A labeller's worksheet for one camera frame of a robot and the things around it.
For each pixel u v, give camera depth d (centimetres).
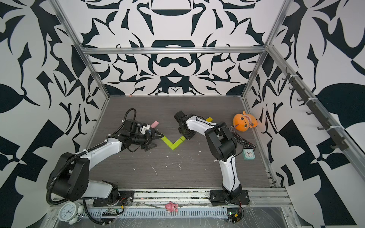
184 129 83
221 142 54
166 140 94
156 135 78
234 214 71
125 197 73
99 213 71
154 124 102
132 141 69
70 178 43
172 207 70
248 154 88
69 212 67
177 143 94
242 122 94
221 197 74
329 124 50
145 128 83
